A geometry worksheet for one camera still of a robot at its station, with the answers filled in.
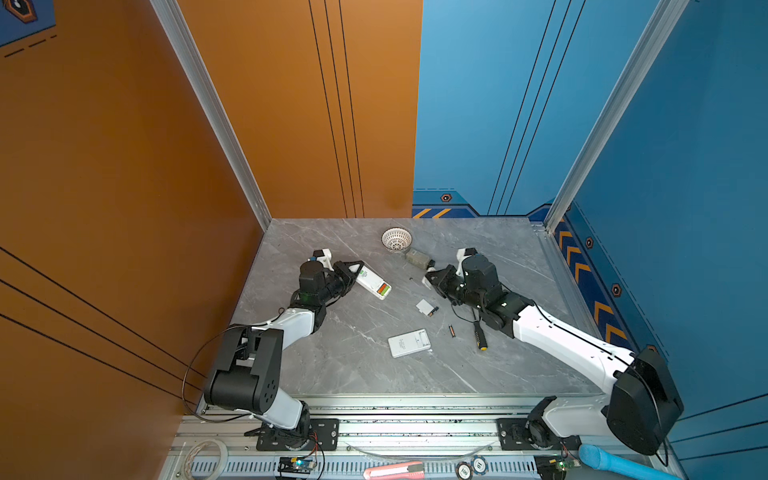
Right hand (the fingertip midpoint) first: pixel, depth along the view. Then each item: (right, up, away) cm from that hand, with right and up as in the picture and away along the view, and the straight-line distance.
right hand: (420, 274), depth 79 cm
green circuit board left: (-30, -45, -8) cm, 55 cm away
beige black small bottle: (+2, +3, +26) cm, 27 cm away
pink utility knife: (-7, -45, -10) cm, 47 cm away
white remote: (-13, -3, +7) cm, 15 cm away
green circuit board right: (+30, -45, -9) cm, 55 cm away
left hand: (-15, +3, +8) cm, 18 cm away
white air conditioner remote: (-3, -21, +8) cm, 22 cm away
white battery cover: (+3, -12, +18) cm, 22 cm away
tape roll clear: (-55, -41, -9) cm, 69 cm away
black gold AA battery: (+6, -13, +17) cm, 22 cm away
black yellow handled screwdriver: (+19, -20, +9) cm, 29 cm away
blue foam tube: (+39, -41, -11) cm, 58 cm away
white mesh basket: (-6, +11, +33) cm, 36 cm away
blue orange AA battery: (+11, -19, +12) cm, 25 cm away
